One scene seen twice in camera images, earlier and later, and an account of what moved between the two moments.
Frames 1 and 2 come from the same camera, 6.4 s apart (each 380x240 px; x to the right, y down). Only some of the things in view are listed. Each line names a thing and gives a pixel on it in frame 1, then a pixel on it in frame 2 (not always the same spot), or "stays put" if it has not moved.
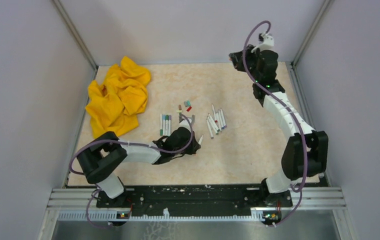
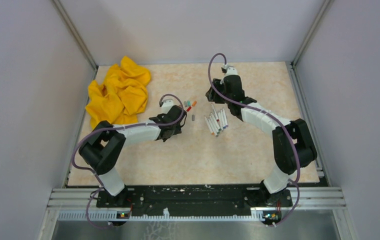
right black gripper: [237, 58] → [212, 96]
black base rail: [189, 200] stays put
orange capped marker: [199, 142] → [210, 130]
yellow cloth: [112, 106] stays put
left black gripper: [194, 146] → [177, 129]
